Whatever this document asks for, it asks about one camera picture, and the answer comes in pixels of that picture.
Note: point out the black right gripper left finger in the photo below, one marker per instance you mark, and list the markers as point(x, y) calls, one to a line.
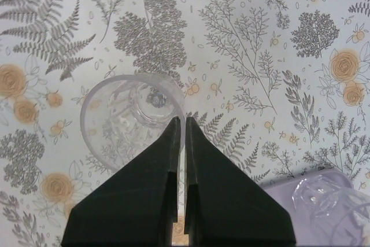
point(138, 205)

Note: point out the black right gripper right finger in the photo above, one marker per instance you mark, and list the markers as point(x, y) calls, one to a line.
point(224, 207)

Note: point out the lilac plastic tray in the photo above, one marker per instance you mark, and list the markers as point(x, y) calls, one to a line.
point(282, 192)

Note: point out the clear faceted tumbler glass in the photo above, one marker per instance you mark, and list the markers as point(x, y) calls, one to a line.
point(337, 215)

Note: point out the floral patterned tablecloth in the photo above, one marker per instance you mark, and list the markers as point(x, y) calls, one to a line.
point(281, 87)

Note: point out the clear tall tumbler glass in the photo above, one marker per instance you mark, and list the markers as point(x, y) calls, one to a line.
point(124, 114)

